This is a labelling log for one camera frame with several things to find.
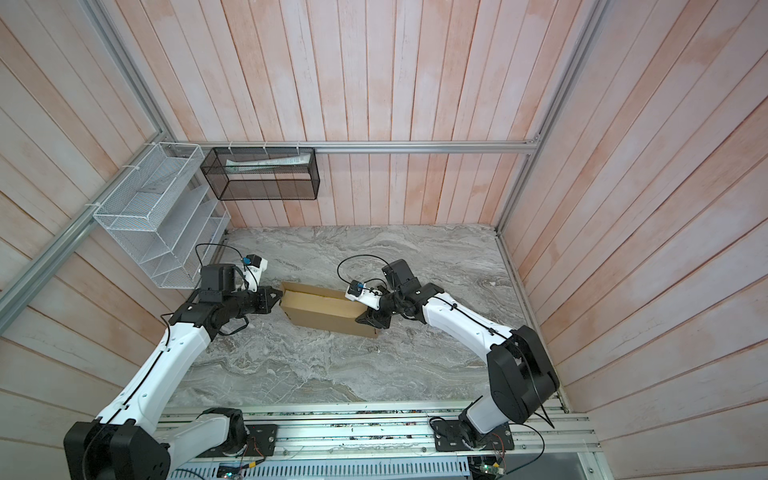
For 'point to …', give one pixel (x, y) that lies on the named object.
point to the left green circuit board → (230, 470)
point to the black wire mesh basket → (262, 173)
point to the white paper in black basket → (242, 165)
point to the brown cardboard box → (325, 308)
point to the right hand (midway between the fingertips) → (362, 309)
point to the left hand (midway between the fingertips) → (281, 299)
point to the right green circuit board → (485, 465)
